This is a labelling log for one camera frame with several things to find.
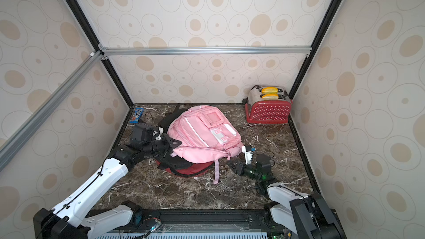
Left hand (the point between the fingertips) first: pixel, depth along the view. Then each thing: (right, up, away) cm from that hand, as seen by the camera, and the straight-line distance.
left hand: (185, 141), depth 72 cm
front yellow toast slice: (+46, +23, +25) cm, 57 cm away
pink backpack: (+9, +2, +16) cm, 19 cm away
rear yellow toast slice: (+46, +28, +28) cm, 61 cm away
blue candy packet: (-41, +11, +38) cm, 56 cm away
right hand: (+20, -13, +10) cm, 26 cm away
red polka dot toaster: (+40, +15, +28) cm, 51 cm away
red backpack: (+2, -17, +13) cm, 21 cm away
